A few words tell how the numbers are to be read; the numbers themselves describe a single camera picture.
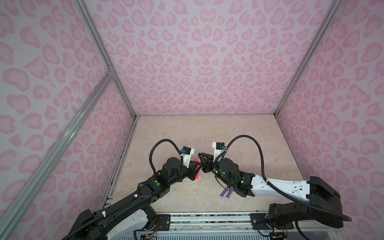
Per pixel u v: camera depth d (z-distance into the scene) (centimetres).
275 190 48
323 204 41
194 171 65
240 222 75
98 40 79
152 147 56
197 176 74
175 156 61
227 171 54
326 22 73
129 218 49
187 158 67
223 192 82
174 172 59
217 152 65
